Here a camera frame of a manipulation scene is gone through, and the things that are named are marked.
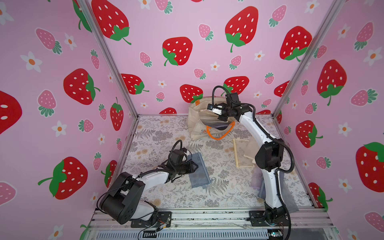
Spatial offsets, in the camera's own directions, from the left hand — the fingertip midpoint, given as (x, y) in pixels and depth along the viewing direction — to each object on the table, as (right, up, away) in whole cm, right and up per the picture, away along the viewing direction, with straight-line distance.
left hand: (197, 166), depth 88 cm
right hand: (+11, +34, +6) cm, 37 cm away
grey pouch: (+50, -15, -6) cm, 52 cm away
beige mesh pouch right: (+28, +10, +14) cm, 33 cm away
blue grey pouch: (+1, -8, +3) cm, 8 cm away
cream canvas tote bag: (+3, +27, 0) cm, 27 cm away
